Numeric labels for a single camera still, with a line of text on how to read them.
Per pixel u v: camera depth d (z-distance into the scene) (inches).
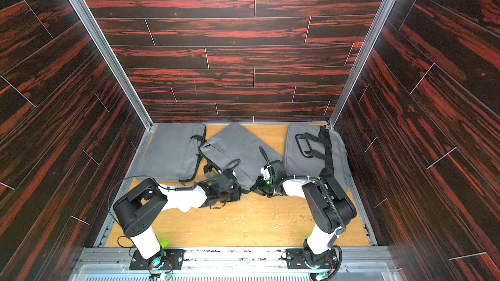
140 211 18.7
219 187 28.0
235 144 41.3
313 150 38.8
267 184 32.0
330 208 16.3
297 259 29.0
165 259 28.4
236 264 28.9
